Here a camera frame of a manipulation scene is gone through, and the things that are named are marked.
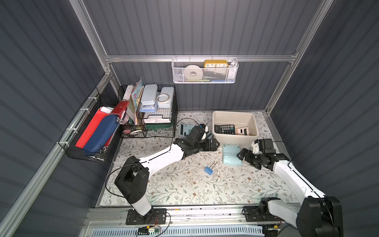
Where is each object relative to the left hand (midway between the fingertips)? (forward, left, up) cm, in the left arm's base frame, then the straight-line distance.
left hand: (215, 146), depth 81 cm
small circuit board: (-37, +36, -17) cm, 54 cm away
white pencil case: (+34, +41, +9) cm, 54 cm away
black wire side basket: (0, +65, +18) cm, 67 cm away
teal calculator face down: (+1, -10, -13) cm, 17 cm away
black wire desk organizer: (+23, +38, +5) cm, 44 cm away
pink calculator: (+18, -22, -10) cm, 31 cm away
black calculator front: (+20, -10, -10) cm, 25 cm away
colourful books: (+25, +52, +3) cm, 58 cm away
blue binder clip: (-7, +3, -16) cm, 18 cm away
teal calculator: (+17, +1, -13) cm, 21 cm away
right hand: (-5, -19, -9) cm, 21 cm away
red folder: (+13, +51, +16) cm, 55 cm away
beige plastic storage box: (+28, -21, -8) cm, 36 cm away
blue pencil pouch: (-5, +55, +15) cm, 57 cm away
